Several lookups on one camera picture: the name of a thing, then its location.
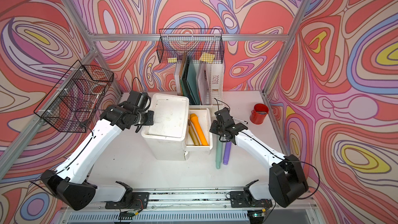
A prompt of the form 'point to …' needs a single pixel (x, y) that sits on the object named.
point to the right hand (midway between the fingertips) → (214, 130)
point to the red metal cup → (259, 113)
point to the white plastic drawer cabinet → (167, 139)
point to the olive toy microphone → (192, 132)
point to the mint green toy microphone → (218, 152)
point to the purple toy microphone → (227, 153)
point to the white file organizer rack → (202, 83)
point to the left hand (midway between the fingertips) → (152, 117)
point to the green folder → (193, 83)
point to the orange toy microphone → (195, 120)
